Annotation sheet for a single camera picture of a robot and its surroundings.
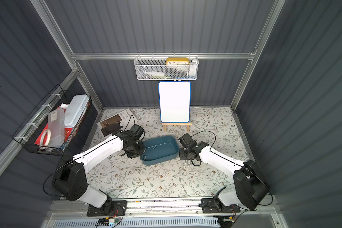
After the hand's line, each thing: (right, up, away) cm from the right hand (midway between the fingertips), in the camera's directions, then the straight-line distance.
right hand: (185, 153), depth 86 cm
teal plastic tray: (-17, +1, +6) cm, 18 cm away
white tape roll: (-63, +13, -24) cm, 68 cm away
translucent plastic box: (-64, +17, -19) cm, 69 cm away
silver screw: (-20, +2, +6) cm, 21 cm away
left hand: (-26, 0, -2) cm, 26 cm away
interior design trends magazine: (-48, +20, +21) cm, 56 cm away
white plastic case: (-58, +28, -12) cm, 66 cm away
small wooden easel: (-4, +17, +17) cm, 25 cm away
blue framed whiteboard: (-7, +35, +5) cm, 36 cm away
